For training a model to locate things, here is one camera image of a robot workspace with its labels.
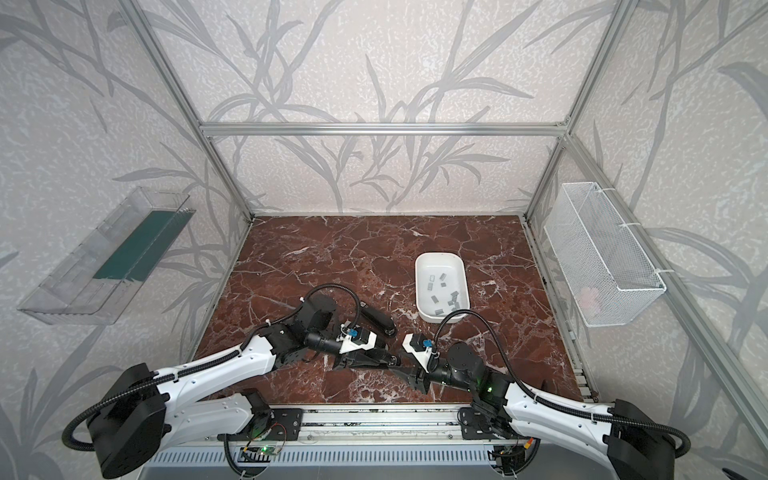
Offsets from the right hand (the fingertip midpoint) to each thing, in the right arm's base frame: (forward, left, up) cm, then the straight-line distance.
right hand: (396, 351), depth 74 cm
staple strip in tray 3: (+17, -13, -13) cm, 25 cm away
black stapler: (+12, +5, -9) cm, 16 cm away
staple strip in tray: (+31, -16, -14) cm, 37 cm away
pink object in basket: (+11, -48, +8) cm, 50 cm away
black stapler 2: (-3, +6, +4) cm, 8 cm away
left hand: (0, +4, +2) cm, 4 cm away
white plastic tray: (+26, -15, -12) cm, 32 cm away
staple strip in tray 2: (+21, -12, -12) cm, 27 cm away
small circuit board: (-20, +30, -11) cm, 38 cm away
